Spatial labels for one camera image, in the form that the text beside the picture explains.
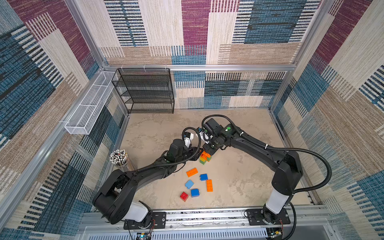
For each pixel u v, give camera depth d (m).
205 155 0.81
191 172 0.89
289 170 0.45
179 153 0.67
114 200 0.43
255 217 0.74
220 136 0.59
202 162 0.92
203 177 0.87
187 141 0.76
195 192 0.81
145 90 1.10
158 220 0.73
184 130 0.73
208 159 0.88
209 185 0.84
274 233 0.71
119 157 0.75
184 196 0.78
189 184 0.85
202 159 0.87
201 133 0.74
